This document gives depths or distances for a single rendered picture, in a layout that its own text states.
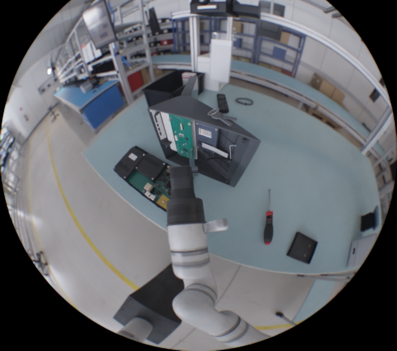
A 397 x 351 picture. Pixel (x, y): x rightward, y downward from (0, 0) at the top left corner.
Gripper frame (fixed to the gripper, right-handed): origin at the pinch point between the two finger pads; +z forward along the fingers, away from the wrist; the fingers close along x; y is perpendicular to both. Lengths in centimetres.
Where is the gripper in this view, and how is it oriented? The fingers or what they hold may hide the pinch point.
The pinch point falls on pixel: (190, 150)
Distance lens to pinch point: 32.6
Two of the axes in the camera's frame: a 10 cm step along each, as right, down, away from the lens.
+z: -1.2, -8.0, 5.9
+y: -9.9, 1.1, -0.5
